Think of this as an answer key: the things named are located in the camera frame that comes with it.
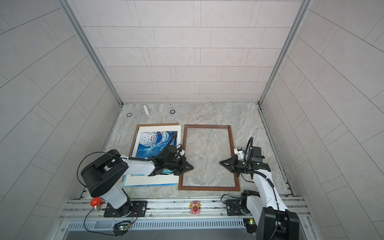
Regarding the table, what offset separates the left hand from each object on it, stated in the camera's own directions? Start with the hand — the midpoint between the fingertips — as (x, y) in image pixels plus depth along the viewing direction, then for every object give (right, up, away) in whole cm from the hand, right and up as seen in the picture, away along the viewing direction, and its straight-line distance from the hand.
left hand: (197, 168), depth 81 cm
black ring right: (-19, +32, +31) cm, 48 cm away
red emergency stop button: (-49, -12, -10) cm, 51 cm away
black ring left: (-51, +30, +28) cm, 65 cm away
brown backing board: (-41, +22, +22) cm, 52 cm away
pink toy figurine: (-1, -14, -11) cm, 18 cm away
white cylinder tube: (-39, +33, +31) cm, 60 cm away
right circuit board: (+25, -21, -13) cm, 35 cm away
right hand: (+13, +4, -4) cm, 14 cm away
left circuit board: (-33, -20, -17) cm, 42 cm away
